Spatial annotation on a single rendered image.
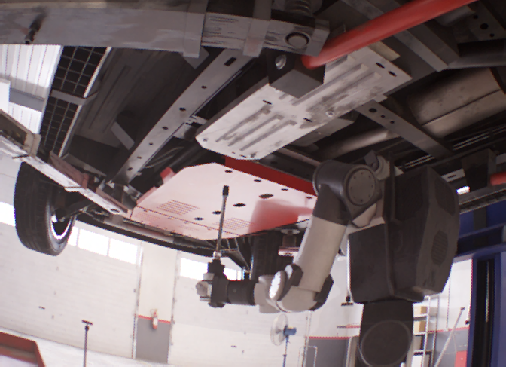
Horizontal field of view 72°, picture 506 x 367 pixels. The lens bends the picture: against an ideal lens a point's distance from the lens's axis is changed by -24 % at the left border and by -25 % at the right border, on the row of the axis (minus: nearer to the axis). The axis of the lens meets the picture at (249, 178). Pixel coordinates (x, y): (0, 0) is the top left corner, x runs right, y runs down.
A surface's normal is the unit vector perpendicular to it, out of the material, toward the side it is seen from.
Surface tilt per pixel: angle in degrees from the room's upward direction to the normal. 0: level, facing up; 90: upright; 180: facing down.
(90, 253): 90
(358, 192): 114
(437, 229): 102
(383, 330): 85
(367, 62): 180
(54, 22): 180
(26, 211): 123
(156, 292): 90
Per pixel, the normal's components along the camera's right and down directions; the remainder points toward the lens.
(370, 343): -0.26, -0.45
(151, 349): 0.53, -0.26
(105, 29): -0.10, 0.93
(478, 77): -0.73, 0.33
